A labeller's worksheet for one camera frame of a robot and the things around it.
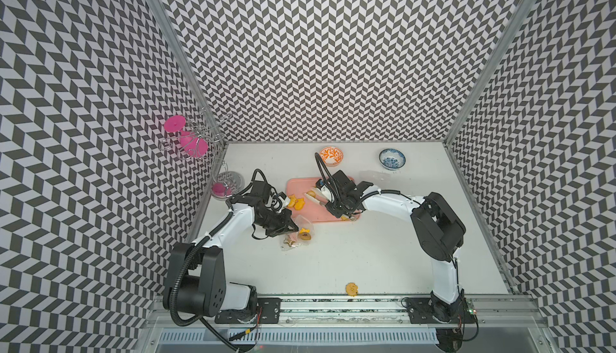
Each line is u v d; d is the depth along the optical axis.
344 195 0.73
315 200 0.96
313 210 0.94
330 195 0.87
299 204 0.94
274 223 0.74
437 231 0.51
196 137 0.79
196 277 0.42
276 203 0.75
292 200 0.96
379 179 1.02
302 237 0.83
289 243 0.86
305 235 0.84
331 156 1.11
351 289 0.77
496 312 0.75
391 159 1.08
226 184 1.02
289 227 0.77
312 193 1.00
